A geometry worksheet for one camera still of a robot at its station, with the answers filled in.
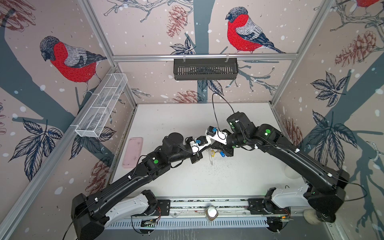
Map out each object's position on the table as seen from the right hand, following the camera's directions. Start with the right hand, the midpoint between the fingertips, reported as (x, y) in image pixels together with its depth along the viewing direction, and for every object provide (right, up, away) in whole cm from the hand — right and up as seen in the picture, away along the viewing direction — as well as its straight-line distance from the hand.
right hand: (210, 146), depth 67 cm
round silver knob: (0, -28, -3) cm, 28 cm away
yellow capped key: (+1, -3, 0) cm, 4 cm away
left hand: (-1, +1, -3) cm, 3 cm away
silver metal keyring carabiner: (+3, -12, +24) cm, 28 cm away
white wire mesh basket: (-57, +17, +9) cm, 60 cm away
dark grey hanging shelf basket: (0, +48, +37) cm, 61 cm away
